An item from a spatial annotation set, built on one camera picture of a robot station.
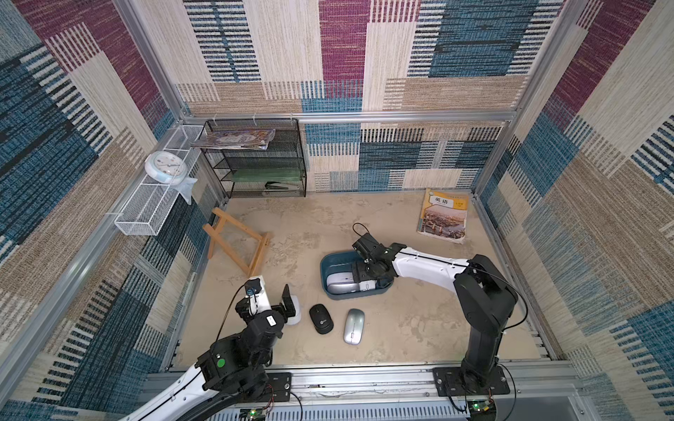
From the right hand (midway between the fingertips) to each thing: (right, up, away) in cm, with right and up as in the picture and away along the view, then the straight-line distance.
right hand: (363, 270), depth 93 cm
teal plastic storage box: (-8, +2, +4) cm, 9 cm away
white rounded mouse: (+1, -5, -3) cm, 5 cm away
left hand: (-27, -2, -19) cm, 32 cm away
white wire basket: (-75, +20, -2) cm, 77 cm away
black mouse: (-14, -14, -9) cm, 21 cm away
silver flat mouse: (-8, -4, -2) cm, 9 cm away
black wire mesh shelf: (-33, +37, +14) cm, 51 cm away
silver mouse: (-4, -16, -10) cm, 19 cm away
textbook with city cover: (+36, +19, +19) cm, 45 cm away
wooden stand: (-47, +14, -11) cm, 50 cm away
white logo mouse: (-22, -14, -8) cm, 27 cm away
